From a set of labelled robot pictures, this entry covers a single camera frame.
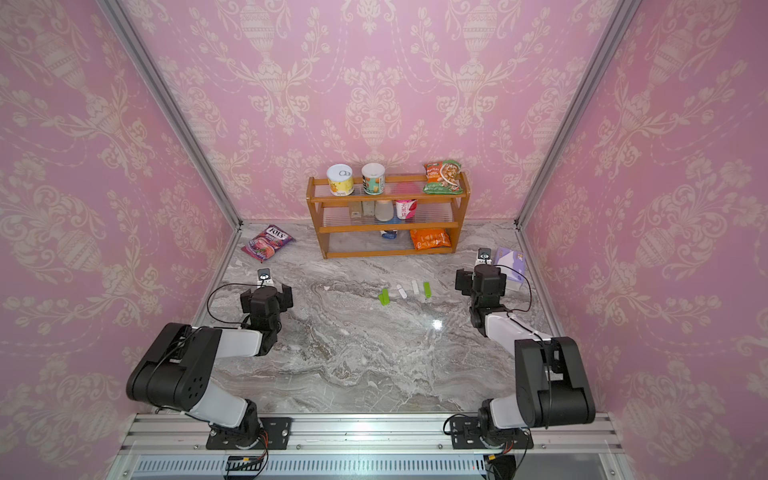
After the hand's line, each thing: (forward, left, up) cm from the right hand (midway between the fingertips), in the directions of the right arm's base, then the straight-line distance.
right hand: (481, 269), depth 92 cm
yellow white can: (+18, +41, +23) cm, 50 cm away
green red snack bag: (+18, +11, +21) cm, 30 cm away
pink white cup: (+19, +22, +9) cm, 30 cm away
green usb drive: (0, +16, -11) cm, 19 cm away
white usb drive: (0, +24, -11) cm, 26 cm away
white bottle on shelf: (+21, +29, +7) cm, 36 cm away
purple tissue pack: (+6, -14, -7) cm, 16 cm away
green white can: (+17, +32, +23) cm, 43 cm away
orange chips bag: (+20, +14, -7) cm, 26 cm away
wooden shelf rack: (+25, +23, -2) cm, 34 cm away
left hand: (-1, +67, -4) cm, 67 cm away
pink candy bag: (+22, +73, -7) cm, 77 cm away
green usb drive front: (-2, +30, -11) cm, 32 cm away
